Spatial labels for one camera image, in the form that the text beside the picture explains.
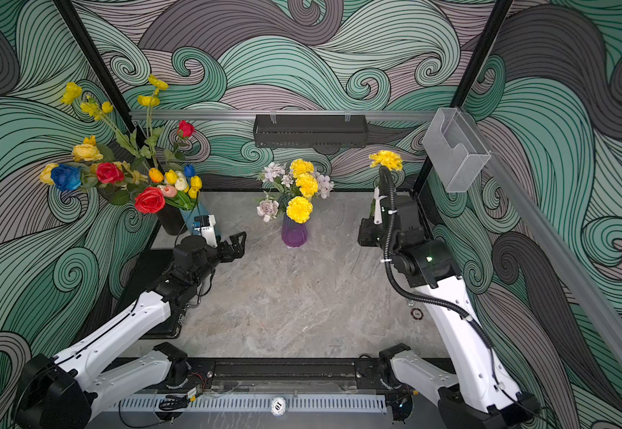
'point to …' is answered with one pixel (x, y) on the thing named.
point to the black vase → (172, 219)
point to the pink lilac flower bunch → (273, 200)
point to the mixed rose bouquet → (147, 168)
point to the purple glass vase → (294, 234)
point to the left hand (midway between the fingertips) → (233, 232)
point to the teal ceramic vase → (189, 216)
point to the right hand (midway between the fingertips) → (364, 226)
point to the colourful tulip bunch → (179, 188)
